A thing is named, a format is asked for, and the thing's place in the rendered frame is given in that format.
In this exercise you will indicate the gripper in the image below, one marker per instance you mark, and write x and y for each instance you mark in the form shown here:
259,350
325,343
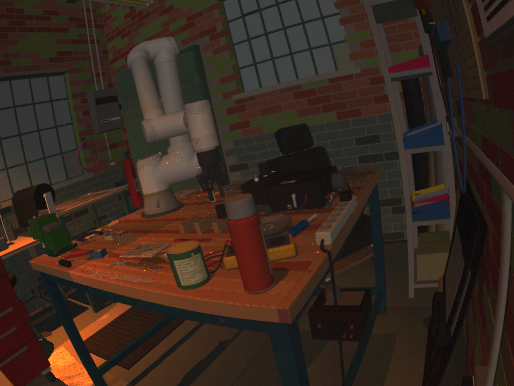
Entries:
208,164

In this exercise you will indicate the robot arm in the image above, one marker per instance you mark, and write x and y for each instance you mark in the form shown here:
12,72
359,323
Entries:
166,120

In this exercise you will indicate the black knob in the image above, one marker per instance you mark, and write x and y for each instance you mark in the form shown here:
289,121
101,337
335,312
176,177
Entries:
220,210
345,195

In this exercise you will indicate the grey knob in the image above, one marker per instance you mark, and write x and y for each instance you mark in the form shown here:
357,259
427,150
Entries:
339,180

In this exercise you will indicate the tan wooden blocks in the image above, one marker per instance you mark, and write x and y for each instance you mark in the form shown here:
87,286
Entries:
202,224

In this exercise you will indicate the red flask with grey cap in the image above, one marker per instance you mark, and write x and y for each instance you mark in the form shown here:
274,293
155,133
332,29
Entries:
251,249

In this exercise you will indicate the grey round disc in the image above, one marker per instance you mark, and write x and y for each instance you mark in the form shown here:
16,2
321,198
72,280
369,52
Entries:
277,224

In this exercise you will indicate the green tin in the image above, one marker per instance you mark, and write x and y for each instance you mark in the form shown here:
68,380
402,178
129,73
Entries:
188,265

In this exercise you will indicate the red fire extinguisher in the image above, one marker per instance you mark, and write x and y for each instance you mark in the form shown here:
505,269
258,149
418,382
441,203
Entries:
131,180

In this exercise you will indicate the yellow multimeter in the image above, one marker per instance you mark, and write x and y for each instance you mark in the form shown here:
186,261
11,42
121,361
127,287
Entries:
283,246

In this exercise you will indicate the black car seat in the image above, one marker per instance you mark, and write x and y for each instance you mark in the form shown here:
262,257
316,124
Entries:
295,140

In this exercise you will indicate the grey grid plate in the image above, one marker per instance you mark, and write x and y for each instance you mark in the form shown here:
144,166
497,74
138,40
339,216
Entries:
144,250

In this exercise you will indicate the small tan box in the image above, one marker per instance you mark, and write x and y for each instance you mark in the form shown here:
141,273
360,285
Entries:
122,237

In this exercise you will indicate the grey wrench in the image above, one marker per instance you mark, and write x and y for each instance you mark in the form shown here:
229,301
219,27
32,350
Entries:
136,265

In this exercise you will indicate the green door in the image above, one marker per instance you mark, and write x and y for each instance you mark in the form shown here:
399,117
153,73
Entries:
192,76

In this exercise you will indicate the white power strip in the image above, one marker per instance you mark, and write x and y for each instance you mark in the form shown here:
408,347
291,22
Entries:
335,221

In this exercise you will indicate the grey electrical box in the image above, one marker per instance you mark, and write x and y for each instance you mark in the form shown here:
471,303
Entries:
104,112

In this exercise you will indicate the small blue box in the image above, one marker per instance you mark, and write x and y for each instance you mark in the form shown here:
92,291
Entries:
97,253

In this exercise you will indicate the grey mesh-top side bench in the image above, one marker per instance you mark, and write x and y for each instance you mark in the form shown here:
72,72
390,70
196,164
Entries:
80,200

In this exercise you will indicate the large grid window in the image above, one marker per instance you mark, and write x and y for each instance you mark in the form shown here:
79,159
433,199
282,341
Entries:
285,40

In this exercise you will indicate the small black block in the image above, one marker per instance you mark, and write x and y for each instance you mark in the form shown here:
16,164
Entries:
64,263

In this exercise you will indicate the dark floor mat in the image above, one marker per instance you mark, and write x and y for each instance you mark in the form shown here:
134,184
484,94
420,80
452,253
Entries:
128,333

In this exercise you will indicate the green bench vise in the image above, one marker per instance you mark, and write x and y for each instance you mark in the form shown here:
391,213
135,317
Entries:
50,235

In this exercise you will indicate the dark brown box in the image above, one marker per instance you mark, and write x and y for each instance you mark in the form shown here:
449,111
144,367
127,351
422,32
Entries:
341,317

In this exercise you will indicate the wooden workbench with blue legs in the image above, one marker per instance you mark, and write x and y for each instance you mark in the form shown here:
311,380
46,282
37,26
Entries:
289,353

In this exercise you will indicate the green-framed grid window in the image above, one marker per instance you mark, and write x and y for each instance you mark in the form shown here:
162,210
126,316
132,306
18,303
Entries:
36,128

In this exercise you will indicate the brown bench grinder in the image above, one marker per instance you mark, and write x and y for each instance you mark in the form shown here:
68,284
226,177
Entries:
26,200

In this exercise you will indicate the white shelf unit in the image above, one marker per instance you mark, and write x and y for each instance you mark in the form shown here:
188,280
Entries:
401,120

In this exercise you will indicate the blue bin with papers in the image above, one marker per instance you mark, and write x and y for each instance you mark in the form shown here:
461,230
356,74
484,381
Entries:
431,208

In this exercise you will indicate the beige box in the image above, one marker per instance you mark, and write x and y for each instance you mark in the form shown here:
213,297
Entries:
433,257

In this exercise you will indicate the pink folder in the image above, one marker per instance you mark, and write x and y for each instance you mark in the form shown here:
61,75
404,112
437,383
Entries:
409,64

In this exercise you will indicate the red tool cabinet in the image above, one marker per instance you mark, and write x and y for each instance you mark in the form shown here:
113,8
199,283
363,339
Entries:
16,337

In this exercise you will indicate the black rubber belts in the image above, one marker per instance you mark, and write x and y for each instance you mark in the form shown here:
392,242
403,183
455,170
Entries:
462,261

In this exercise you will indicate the wooden stick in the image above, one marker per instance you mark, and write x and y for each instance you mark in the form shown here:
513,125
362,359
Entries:
478,56

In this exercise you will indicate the white wall poster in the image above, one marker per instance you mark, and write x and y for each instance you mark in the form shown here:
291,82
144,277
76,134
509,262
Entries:
498,16

